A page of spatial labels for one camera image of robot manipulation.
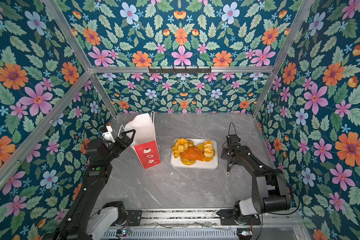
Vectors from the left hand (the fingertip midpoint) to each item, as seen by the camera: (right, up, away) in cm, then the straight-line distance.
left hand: (132, 130), depth 73 cm
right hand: (+54, -16, +19) cm, 59 cm away
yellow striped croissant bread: (+20, -15, +21) cm, 32 cm away
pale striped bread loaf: (+40, -13, +16) cm, 45 cm away
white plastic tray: (+20, -21, +20) cm, 35 cm away
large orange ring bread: (+36, -11, +23) cm, 44 cm away
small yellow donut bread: (+27, -20, +17) cm, 38 cm away
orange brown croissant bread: (+30, -14, +15) cm, 37 cm away
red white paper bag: (-1, -7, +22) cm, 24 cm away
